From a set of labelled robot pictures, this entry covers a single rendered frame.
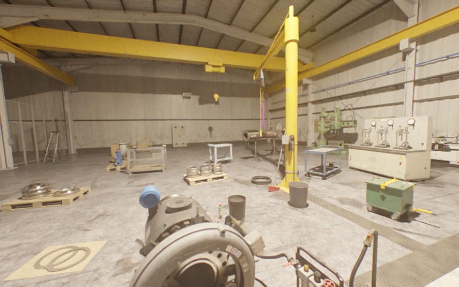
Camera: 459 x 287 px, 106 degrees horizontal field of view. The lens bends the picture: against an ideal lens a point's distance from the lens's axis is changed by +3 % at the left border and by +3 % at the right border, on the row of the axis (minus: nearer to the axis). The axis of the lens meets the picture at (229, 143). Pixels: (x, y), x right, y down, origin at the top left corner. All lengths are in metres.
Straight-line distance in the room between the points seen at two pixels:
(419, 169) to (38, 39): 15.95
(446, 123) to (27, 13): 18.90
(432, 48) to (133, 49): 14.35
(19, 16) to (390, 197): 14.66
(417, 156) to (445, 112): 4.98
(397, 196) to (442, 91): 8.21
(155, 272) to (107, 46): 12.14
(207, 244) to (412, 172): 6.13
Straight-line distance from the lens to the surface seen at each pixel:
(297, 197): 3.70
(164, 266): 1.10
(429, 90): 11.75
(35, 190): 5.84
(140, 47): 12.45
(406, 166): 6.48
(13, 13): 13.75
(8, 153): 13.01
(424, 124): 6.93
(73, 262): 3.14
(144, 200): 1.70
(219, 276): 1.44
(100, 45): 12.76
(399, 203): 3.92
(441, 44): 11.99
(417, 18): 12.72
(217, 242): 1.13
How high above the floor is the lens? 1.53
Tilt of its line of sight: 5 degrees down
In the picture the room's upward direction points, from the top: 2 degrees counter-clockwise
